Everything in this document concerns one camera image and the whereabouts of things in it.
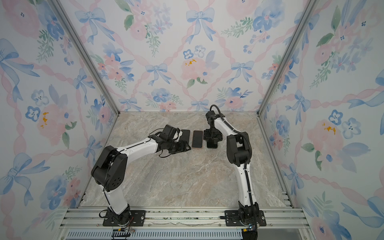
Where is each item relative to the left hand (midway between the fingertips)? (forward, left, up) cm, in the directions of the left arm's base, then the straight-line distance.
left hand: (188, 148), depth 90 cm
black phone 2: (+12, -6, -7) cm, 15 cm away
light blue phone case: (+16, +3, -10) cm, 19 cm away
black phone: (+16, +3, -10) cm, 19 cm away
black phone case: (+8, -15, -8) cm, 18 cm away
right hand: (+13, -16, -8) cm, 22 cm away
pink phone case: (+11, -6, -7) cm, 14 cm away
